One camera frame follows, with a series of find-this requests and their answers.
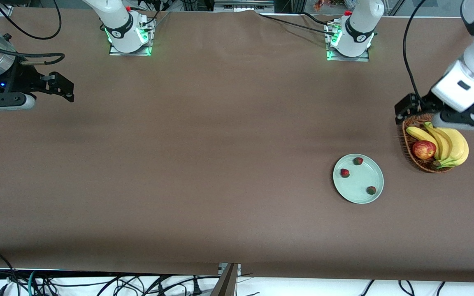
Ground light green round plate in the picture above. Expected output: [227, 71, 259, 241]
[333, 154, 384, 205]

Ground brown wicker basket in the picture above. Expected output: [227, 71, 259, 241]
[402, 113, 455, 173]

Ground red apple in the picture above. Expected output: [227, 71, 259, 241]
[412, 140, 437, 160]

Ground yellow banana bunch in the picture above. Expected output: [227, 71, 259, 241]
[406, 122, 469, 169]

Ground brown table cover sheet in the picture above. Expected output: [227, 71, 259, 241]
[0, 7, 474, 284]

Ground grey metal box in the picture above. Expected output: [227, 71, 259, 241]
[214, 0, 274, 12]

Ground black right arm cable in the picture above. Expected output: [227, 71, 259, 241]
[0, 0, 65, 66]

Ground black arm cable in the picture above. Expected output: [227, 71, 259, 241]
[402, 0, 429, 103]
[0, 0, 65, 66]

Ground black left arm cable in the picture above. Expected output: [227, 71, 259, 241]
[402, 0, 429, 103]

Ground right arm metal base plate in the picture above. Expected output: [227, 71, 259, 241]
[109, 18, 155, 57]

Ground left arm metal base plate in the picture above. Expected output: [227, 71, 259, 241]
[325, 23, 370, 62]

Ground teal cable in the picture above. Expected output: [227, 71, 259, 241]
[26, 270, 39, 296]

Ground aluminium frame post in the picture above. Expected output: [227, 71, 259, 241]
[210, 262, 242, 296]

